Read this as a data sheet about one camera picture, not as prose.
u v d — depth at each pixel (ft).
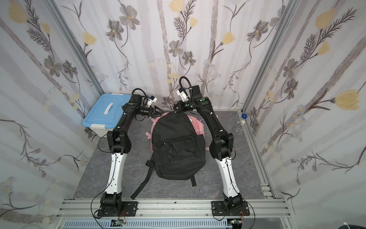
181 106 2.63
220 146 1.95
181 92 2.70
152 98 3.13
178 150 2.90
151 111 2.98
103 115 3.10
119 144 2.28
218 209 2.41
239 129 3.47
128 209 2.42
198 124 3.49
